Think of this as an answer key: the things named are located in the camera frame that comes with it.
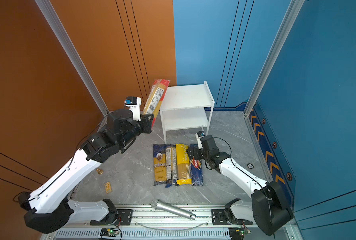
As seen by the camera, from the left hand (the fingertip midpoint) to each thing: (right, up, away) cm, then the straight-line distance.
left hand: (152, 113), depth 63 cm
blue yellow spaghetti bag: (-1, -28, +26) cm, 38 cm away
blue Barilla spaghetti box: (+21, -31, +23) cm, 44 cm away
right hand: (+19, -19, +23) cm, 35 cm away
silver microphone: (0, -45, +11) cm, 46 cm away
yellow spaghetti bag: (+13, -29, +26) cm, 41 cm away
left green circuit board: (-22, -56, +8) cm, 61 cm away
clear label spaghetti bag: (+6, -29, +24) cm, 38 cm away
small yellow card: (-29, -40, +19) cm, 53 cm away
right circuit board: (+39, -56, +7) cm, 69 cm away
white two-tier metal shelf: (+15, +5, +16) cm, 23 cm away
